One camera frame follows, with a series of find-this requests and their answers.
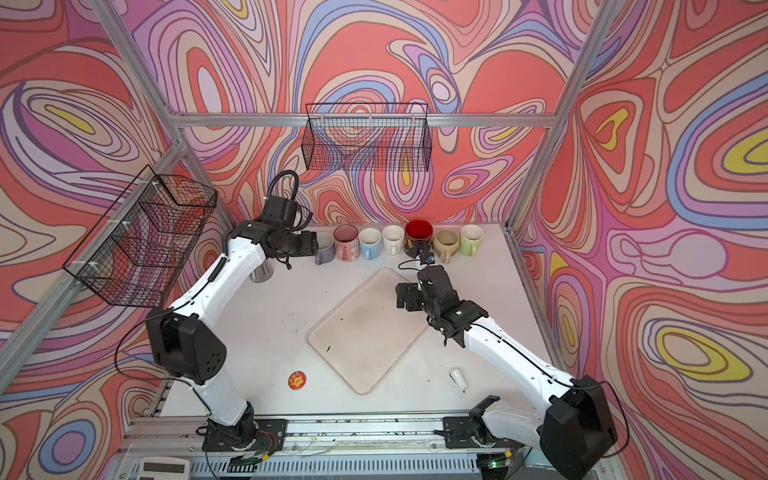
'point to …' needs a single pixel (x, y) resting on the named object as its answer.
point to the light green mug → (470, 240)
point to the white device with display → (164, 468)
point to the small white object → (458, 380)
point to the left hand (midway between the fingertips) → (311, 243)
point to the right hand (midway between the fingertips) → (414, 293)
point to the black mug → (418, 235)
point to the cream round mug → (446, 244)
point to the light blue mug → (370, 243)
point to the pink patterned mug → (347, 242)
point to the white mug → (393, 239)
